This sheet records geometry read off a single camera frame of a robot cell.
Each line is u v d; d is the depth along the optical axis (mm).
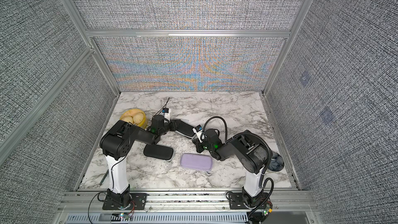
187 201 747
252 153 499
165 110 899
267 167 501
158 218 701
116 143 533
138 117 975
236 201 732
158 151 895
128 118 975
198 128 836
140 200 735
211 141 746
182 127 957
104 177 813
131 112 1033
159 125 800
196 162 831
